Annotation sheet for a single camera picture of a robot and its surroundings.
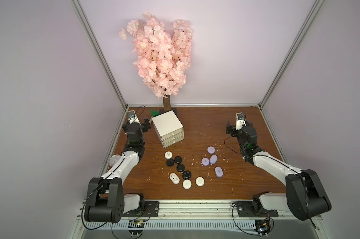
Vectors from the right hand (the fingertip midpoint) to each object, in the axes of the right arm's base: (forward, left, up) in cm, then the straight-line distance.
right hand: (239, 118), depth 84 cm
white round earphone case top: (-14, +42, -20) cm, 49 cm away
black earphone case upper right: (-17, +36, -20) cm, 45 cm away
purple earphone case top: (-10, +15, -20) cm, 27 cm away
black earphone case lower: (-27, +30, -20) cm, 45 cm away
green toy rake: (+21, +58, -20) cm, 65 cm away
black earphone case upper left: (-20, +40, -19) cm, 49 cm away
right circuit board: (-49, -7, -23) cm, 55 cm away
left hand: (-2, +58, +3) cm, 58 cm away
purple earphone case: (-18, +19, -19) cm, 33 cm away
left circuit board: (-51, +55, -25) cm, 79 cm away
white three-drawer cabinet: (-2, +42, -8) cm, 43 cm away
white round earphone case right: (-30, +23, -20) cm, 42 cm away
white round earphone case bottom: (-32, +30, -19) cm, 48 cm away
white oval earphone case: (-29, +37, -19) cm, 51 cm away
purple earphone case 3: (-25, +12, -19) cm, 33 cm away
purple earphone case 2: (-16, +14, -20) cm, 29 cm away
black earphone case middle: (-22, +34, -20) cm, 45 cm away
